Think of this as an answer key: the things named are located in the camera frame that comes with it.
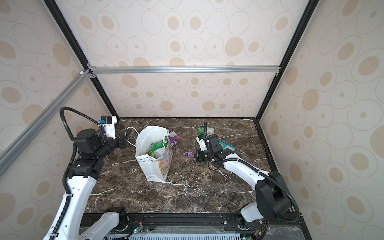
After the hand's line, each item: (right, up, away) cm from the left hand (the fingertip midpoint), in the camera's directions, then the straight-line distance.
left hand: (133, 128), depth 68 cm
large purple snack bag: (+25, -14, +21) cm, 36 cm away
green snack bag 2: (+32, 0, +42) cm, 53 cm away
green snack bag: (+7, -11, +15) cm, 20 cm away
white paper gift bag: (+7, -21, +9) cm, 24 cm away
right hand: (+28, -15, +18) cm, 37 cm away
